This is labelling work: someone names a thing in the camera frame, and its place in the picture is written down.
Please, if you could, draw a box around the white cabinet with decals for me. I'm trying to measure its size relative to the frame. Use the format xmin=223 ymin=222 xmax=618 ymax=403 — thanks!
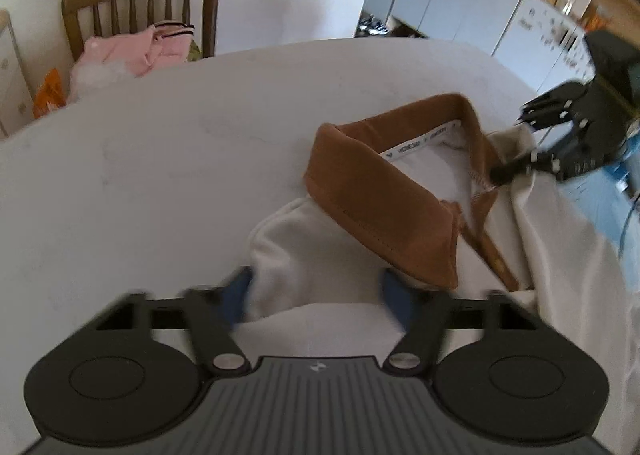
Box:
xmin=492 ymin=0 xmax=596 ymax=97

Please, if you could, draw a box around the orange packet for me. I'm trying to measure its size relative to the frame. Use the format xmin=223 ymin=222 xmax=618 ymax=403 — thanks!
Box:
xmin=32 ymin=67 xmax=67 ymax=120

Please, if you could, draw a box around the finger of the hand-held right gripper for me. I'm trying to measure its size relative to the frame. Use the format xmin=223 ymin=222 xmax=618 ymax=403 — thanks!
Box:
xmin=517 ymin=80 xmax=588 ymax=130
xmin=489 ymin=132 xmax=576 ymax=185

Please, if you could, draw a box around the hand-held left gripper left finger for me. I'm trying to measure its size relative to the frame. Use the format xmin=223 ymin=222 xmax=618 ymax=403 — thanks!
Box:
xmin=94 ymin=265 xmax=253 ymax=379

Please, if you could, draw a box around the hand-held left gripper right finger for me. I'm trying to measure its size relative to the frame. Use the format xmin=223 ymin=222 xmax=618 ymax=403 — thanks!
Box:
xmin=382 ymin=268 xmax=541 ymax=379

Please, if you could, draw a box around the pink garment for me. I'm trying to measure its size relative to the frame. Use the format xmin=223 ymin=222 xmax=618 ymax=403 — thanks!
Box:
xmin=67 ymin=21 xmax=197 ymax=104

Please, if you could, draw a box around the white drawer unit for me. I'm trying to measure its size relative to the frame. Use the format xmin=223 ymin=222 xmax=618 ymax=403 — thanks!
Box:
xmin=0 ymin=9 xmax=36 ymax=139

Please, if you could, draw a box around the thin dark cable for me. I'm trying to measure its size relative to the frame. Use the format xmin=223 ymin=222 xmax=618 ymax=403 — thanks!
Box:
xmin=617 ymin=189 xmax=640 ymax=257

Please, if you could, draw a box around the white sweatshirt with brown collar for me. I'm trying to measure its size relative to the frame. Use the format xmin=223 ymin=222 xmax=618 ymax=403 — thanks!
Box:
xmin=227 ymin=94 xmax=640 ymax=455

